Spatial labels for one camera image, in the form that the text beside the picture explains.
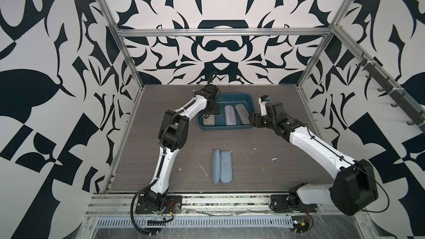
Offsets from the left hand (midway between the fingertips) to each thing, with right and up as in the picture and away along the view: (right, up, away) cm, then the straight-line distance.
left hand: (209, 108), depth 103 cm
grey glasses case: (+21, -3, -2) cm, 21 cm away
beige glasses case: (0, -7, -5) cm, 9 cm away
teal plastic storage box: (+17, -1, +2) cm, 17 cm away
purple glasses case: (+12, -4, -3) cm, 13 cm away
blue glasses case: (+8, -31, -24) cm, 40 cm away
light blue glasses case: (+4, -30, -26) cm, 40 cm away
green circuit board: (+39, -48, -32) cm, 70 cm away
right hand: (+24, -2, -18) cm, 30 cm away
